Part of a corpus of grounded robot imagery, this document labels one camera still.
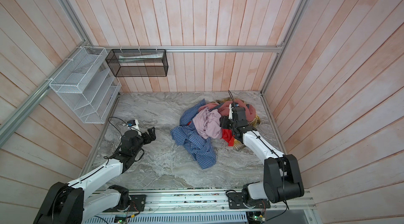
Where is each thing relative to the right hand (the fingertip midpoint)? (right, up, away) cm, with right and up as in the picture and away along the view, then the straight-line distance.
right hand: (224, 118), depth 90 cm
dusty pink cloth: (+1, +4, +7) cm, 8 cm away
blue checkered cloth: (-13, -16, -9) cm, 22 cm away
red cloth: (+2, -10, 0) cm, 11 cm away
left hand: (-44, -8, -3) cm, 44 cm away
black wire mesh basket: (-56, +37, +13) cm, 68 cm away
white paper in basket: (-57, +35, -1) cm, 67 cm away
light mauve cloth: (-10, -3, 0) cm, 10 cm away
